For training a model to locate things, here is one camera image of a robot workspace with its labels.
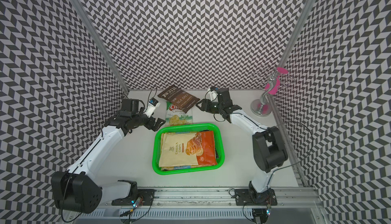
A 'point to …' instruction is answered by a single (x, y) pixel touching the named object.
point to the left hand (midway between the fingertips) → (157, 118)
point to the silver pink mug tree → (275, 82)
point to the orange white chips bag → (178, 149)
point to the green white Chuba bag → (174, 115)
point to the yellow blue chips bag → (168, 168)
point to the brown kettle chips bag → (182, 100)
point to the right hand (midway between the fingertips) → (199, 107)
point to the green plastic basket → (187, 128)
